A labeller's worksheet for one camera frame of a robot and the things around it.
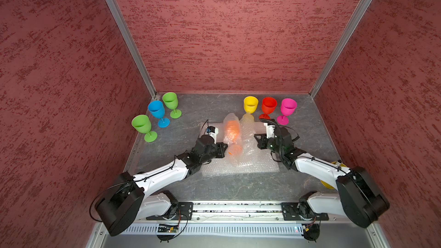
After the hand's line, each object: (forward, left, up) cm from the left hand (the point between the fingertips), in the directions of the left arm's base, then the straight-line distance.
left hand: (228, 148), depth 82 cm
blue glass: (+21, +40, +4) cm, 45 cm away
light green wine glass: (+12, +45, +4) cm, 47 cm away
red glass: (+25, -23, +4) cm, 35 cm away
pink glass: (+27, -36, +1) cm, 45 cm away
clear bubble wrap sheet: (-6, -13, -1) cm, 15 cm away
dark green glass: (+29, +34, +4) cm, 45 cm away
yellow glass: (+28, -13, +2) cm, 31 cm away
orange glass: (+6, -2, +2) cm, 7 cm away
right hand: (+7, -13, -1) cm, 15 cm away
